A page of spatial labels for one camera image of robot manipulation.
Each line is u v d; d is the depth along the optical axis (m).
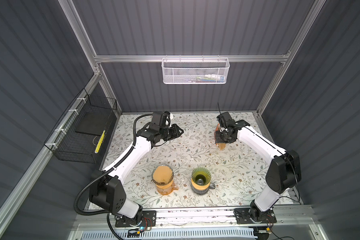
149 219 0.72
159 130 0.62
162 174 0.77
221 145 0.89
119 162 0.46
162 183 0.71
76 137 0.72
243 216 0.74
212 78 0.91
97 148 0.69
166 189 0.75
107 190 0.42
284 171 0.46
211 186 0.79
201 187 0.74
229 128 0.63
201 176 0.77
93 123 0.74
